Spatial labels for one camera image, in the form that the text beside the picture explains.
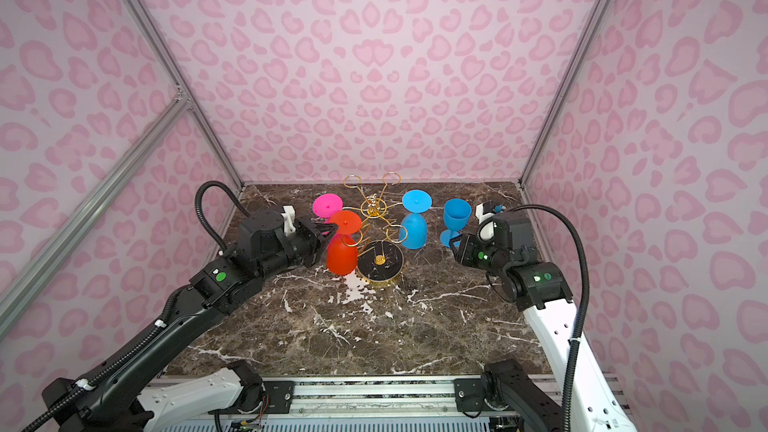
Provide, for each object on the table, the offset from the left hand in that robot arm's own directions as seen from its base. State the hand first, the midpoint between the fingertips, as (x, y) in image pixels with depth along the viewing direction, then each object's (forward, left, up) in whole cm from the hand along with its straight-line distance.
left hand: (342, 218), depth 65 cm
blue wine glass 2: (+18, -31, -22) cm, 42 cm away
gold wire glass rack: (+8, -6, -32) cm, 34 cm away
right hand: (-2, -26, -7) cm, 27 cm away
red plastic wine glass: (-1, +2, -12) cm, 12 cm away
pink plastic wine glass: (+8, +6, -5) cm, 11 cm away
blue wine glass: (+8, -16, -14) cm, 23 cm away
